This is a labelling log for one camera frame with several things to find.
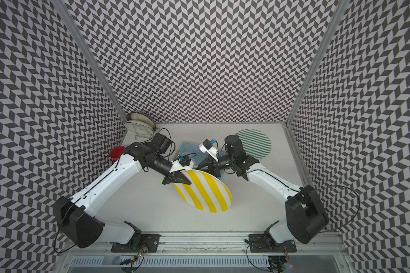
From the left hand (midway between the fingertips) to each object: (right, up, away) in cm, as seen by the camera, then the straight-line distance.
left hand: (187, 181), depth 69 cm
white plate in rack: (-33, +26, +33) cm, 54 cm away
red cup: (-44, +10, +25) cm, 51 cm away
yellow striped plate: (+8, -4, -2) cm, 9 cm away
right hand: (+4, +3, -1) cm, 5 cm away
